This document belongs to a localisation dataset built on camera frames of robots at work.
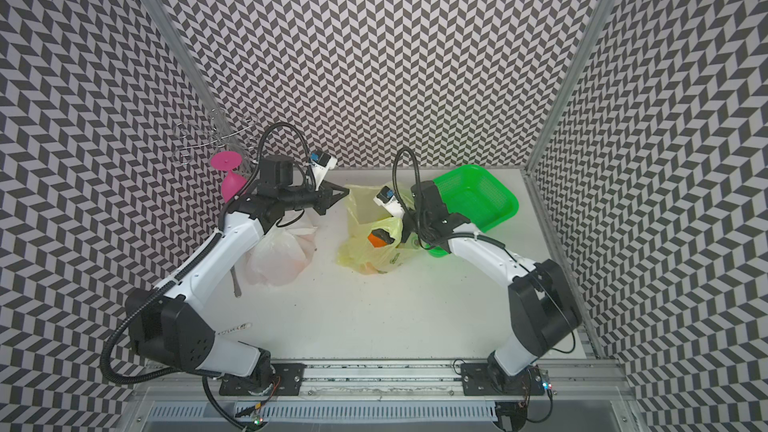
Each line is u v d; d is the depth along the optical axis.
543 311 0.43
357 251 0.74
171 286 0.43
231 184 0.83
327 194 0.68
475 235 0.55
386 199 0.71
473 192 1.10
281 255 0.83
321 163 0.68
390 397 0.71
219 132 1.08
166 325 0.41
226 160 0.78
